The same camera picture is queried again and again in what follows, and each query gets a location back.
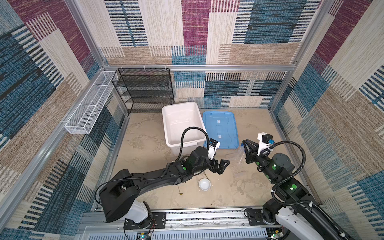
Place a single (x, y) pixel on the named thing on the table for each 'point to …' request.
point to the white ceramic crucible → (204, 184)
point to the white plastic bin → (176, 118)
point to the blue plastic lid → (220, 126)
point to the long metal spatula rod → (180, 193)
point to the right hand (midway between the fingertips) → (243, 143)
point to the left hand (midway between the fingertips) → (224, 157)
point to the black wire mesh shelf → (145, 90)
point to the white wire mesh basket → (80, 121)
